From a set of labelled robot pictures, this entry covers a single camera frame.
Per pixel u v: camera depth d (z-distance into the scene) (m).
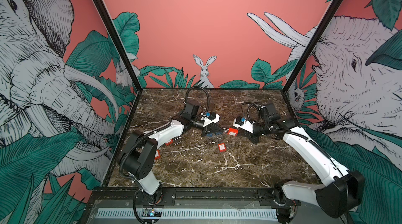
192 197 0.75
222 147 0.90
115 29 0.89
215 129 0.74
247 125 0.65
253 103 0.64
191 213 0.70
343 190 0.38
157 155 0.86
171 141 0.92
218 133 0.75
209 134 0.95
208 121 0.69
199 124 0.73
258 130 0.65
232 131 0.74
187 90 1.22
